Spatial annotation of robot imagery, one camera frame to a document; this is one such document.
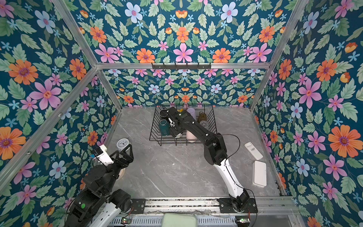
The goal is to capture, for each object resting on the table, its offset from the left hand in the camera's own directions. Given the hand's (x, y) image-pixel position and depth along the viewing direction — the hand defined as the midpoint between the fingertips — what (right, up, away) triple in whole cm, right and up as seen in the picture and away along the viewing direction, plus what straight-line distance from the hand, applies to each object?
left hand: (127, 145), depth 65 cm
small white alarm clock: (-17, -4, +30) cm, 34 cm away
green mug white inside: (+12, +7, +28) cm, 32 cm away
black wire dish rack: (+5, +2, +30) cm, 31 cm away
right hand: (+21, +6, +30) cm, 37 cm away
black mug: (+10, +16, +33) cm, 39 cm away
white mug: (+30, 0, +28) cm, 41 cm away
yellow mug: (+25, +17, +6) cm, 30 cm away
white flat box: (+70, -19, +15) cm, 74 cm away
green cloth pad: (+24, -37, +3) cm, 44 cm away
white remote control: (+72, -8, +28) cm, 78 cm away
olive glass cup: (+38, +14, +39) cm, 56 cm away
